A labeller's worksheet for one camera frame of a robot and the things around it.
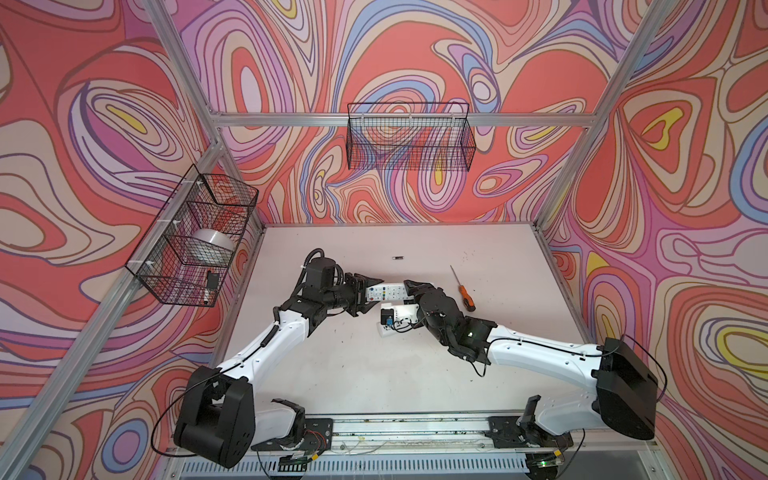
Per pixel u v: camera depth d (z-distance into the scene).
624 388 0.41
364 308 0.74
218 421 0.40
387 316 0.67
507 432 0.74
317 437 0.72
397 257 1.08
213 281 0.73
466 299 0.96
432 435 0.75
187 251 0.73
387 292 0.77
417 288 0.71
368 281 0.77
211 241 0.72
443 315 0.56
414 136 0.95
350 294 0.72
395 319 0.66
